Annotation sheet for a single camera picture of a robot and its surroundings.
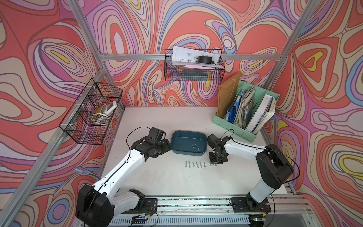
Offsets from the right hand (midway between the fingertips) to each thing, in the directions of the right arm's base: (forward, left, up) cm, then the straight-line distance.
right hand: (216, 165), depth 88 cm
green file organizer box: (+23, -16, +6) cm, 29 cm away
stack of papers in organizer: (+27, -21, +20) cm, 39 cm away
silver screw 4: (+1, +12, 0) cm, 12 cm away
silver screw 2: (+1, +17, 0) cm, 17 cm away
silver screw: (+1, +19, +1) cm, 19 cm away
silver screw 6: (+1, +8, 0) cm, 8 cm away
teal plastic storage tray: (+17, +16, 0) cm, 24 cm away
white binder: (+21, -27, +24) cm, 42 cm away
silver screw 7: (0, +4, 0) cm, 4 cm away
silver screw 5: (+2, +10, +1) cm, 10 cm away
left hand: (+6, +29, +15) cm, 33 cm away
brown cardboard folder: (+35, -8, +30) cm, 47 cm away
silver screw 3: (+1, +15, 0) cm, 15 cm away
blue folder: (+31, -14, +16) cm, 37 cm away
